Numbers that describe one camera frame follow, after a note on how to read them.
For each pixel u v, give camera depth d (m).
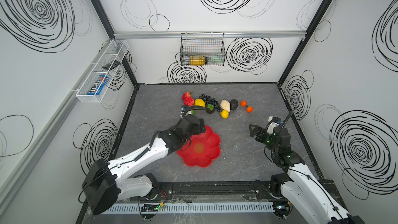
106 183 0.38
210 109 0.99
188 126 0.57
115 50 0.93
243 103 1.05
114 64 0.81
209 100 1.05
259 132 0.73
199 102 1.05
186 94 1.08
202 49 0.99
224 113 0.99
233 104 1.02
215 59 0.87
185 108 0.68
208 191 0.76
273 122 0.71
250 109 1.02
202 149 0.87
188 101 1.03
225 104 1.02
